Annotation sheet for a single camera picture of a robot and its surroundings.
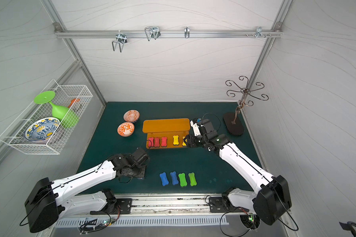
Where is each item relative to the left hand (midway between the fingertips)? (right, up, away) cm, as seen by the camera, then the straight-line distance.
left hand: (144, 173), depth 80 cm
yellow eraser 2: (+22, +14, +14) cm, 29 cm away
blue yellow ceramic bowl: (-39, +26, -18) cm, 50 cm away
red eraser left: (0, +13, +16) cm, 21 cm away
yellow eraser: (+17, +15, +16) cm, 28 cm away
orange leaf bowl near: (-19, +22, +22) cm, 36 cm away
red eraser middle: (+4, +14, +15) cm, 21 cm away
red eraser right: (+9, +14, +16) cm, 23 cm away
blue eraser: (+11, -4, +2) cm, 12 cm away
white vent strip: (+1, -19, -9) cm, 22 cm away
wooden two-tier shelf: (+10, +19, +21) cm, 30 cm away
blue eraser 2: (+16, -3, +1) cm, 17 cm away
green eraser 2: (+27, -4, +1) cm, 27 cm away
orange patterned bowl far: (-18, +32, +31) cm, 48 cm away
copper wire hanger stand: (+58, +28, +25) cm, 69 cm away
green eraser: (+21, -4, 0) cm, 22 cm away
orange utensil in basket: (-38, +40, -1) cm, 55 cm away
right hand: (+24, +19, 0) cm, 31 cm away
